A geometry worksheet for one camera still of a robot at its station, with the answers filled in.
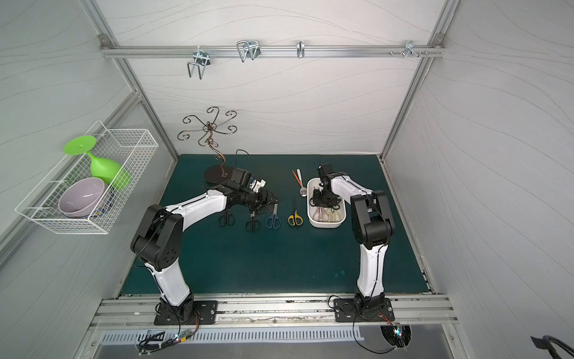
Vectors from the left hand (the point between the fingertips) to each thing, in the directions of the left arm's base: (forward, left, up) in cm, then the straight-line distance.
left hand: (279, 205), depth 87 cm
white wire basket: (+11, +54, +19) cm, 58 cm away
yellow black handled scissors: (0, -7, -12) cm, 14 cm away
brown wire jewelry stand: (+25, +35, -11) cm, 44 cm away
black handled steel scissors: (-3, +12, -12) cm, 17 cm away
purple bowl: (-13, +54, +23) cm, 60 cm away
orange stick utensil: (+24, -7, -12) cm, 28 cm away
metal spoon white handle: (+17, -10, -12) cm, 23 cm away
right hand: (+9, -18, -10) cm, 23 cm away
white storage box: (+17, -14, -9) cm, 24 cm away
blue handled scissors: (-1, +3, -12) cm, 12 cm away
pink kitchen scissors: (+3, -17, -12) cm, 21 cm away
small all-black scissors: (0, +23, -12) cm, 26 cm away
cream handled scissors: (+2, -24, -12) cm, 27 cm away
